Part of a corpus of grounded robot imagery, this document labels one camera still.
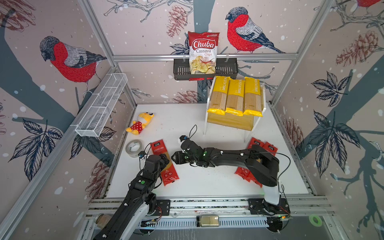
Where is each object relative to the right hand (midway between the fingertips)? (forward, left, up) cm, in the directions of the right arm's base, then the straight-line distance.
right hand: (171, 161), depth 83 cm
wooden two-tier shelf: (+24, -45, +7) cm, 52 cm away
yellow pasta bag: (+19, -25, +28) cm, 42 cm away
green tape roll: (-23, -70, -9) cm, 75 cm away
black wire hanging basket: (+53, -31, +28) cm, 67 cm away
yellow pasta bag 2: (+24, -34, +28) cm, 50 cm away
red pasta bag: (-5, +2, -5) cm, 7 cm away
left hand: (+1, +6, +1) cm, 6 cm away
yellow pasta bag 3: (+23, -43, +28) cm, 56 cm away
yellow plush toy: (+30, +25, +1) cm, 39 cm away
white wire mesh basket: (+19, +37, +26) cm, 49 cm away
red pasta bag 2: (+14, -62, -6) cm, 63 cm away
